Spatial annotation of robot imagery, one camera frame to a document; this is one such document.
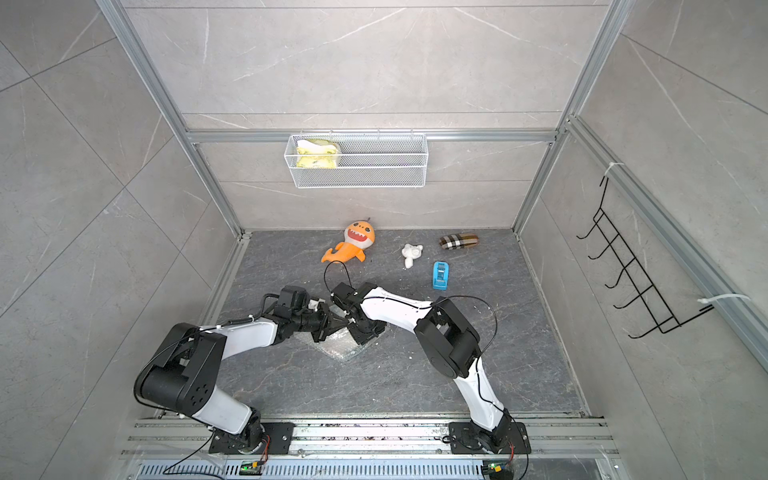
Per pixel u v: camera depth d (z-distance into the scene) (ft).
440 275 3.39
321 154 2.89
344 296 2.43
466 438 2.40
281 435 2.40
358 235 3.54
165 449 2.37
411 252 3.62
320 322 2.62
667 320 1.88
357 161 3.31
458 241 3.68
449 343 1.70
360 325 2.56
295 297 2.45
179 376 1.48
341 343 2.87
